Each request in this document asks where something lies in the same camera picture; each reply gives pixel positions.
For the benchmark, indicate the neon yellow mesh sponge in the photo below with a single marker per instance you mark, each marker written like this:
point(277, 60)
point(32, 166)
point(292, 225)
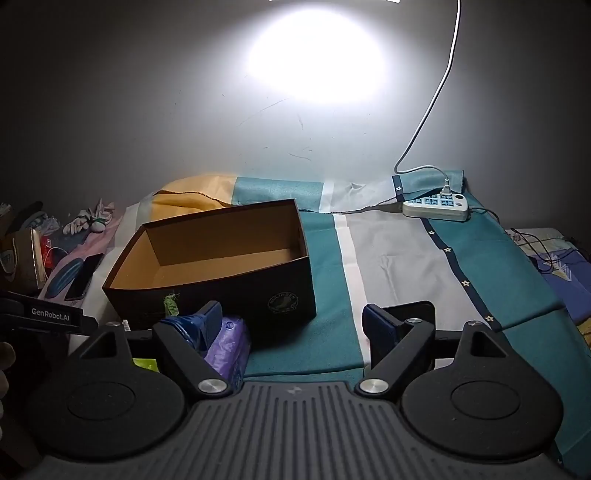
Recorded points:
point(146, 363)

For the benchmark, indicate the striped teal bed sheet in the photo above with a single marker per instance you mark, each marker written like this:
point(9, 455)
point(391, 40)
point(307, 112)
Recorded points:
point(362, 251)

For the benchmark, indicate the person's left hand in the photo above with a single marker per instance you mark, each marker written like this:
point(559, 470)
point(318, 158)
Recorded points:
point(7, 359)

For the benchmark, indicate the white power strip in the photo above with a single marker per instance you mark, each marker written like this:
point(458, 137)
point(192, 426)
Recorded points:
point(452, 207)

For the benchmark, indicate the purple tissue pack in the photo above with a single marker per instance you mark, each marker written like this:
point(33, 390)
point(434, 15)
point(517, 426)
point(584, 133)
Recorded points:
point(229, 353)

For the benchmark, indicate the pink patterned pillow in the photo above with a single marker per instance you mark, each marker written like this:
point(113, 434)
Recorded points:
point(68, 254)

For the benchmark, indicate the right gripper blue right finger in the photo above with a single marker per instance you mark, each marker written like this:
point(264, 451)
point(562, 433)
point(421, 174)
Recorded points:
point(382, 328)

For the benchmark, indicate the brown paper bag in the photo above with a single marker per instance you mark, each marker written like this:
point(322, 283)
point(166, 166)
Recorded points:
point(22, 261)

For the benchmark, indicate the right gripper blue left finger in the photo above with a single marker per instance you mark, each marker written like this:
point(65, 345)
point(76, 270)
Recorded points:
point(200, 329)

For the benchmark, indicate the brown cardboard shoe box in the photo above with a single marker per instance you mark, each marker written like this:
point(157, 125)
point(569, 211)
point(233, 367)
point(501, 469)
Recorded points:
point(252, 259)

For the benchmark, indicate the black smartphone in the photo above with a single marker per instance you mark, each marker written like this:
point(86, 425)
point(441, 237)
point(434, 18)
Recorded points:
point(81, 281)

